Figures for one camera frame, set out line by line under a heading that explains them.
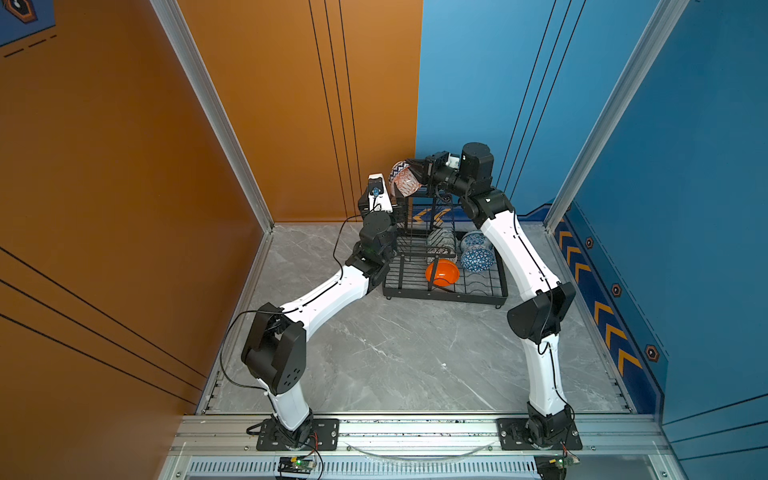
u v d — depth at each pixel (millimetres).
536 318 536
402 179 825
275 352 457
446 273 992
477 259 1054
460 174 648
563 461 697
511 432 730
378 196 621
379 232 575
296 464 708
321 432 742
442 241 841
